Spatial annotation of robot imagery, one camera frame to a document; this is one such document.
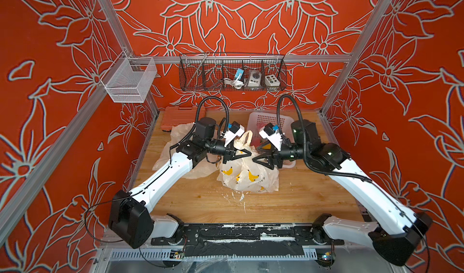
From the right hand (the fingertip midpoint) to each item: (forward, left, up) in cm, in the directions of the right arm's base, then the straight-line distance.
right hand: (253, 154), depth 64 cm
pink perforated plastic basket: (+39, -6, -24) cm, 46 cm away
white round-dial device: (+44, -3, +2) cm, 44 cm away
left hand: (+1, +2, -2) cm, 2 cm away
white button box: (+47, -12, -1) cm, 49 cm away
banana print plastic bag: (-5, +3, -6) cm, 8 cm away
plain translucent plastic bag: (+7, +23, -24) cm, 34 cm away
